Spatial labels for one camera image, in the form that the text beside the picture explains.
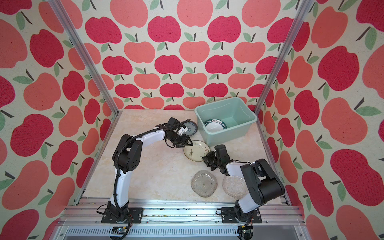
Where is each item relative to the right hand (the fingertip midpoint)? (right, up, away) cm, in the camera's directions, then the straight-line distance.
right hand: (203, 156), depth 93 cm
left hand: (-7, +6, +2) cm, 10 cm away
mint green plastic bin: (+18, +22, +21) cm, 35 cm away
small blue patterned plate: (-7, +17, +18) cm, 26 cm away
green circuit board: (-43, -32, -21) cm, 57 cm away
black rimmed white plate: (+9, +20, +15) cm, 27 cm away
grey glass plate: (0, -14, -7) cm, 16 cm away
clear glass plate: (+17, -16, -9) cm, 25 cm away
